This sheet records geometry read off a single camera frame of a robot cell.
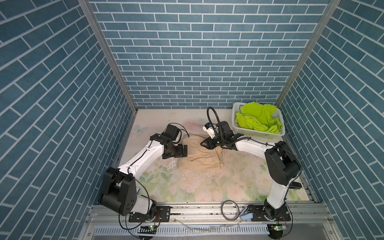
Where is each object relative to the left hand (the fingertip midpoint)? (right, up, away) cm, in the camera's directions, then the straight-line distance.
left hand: (181, 153), depth 85 cm
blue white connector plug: (+34, -28, -13) cm, 46 cm away
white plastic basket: (+48, +10, +15) cm, 51 cm away
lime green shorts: (+52, +23, +26) cm, 63 cm away
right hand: (+12, +6, +6) cm, 15 cm away
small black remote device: (+63, -17, -4) cm, 65 cm away
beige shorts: (+11, -4, +5) cm, 13 cm away
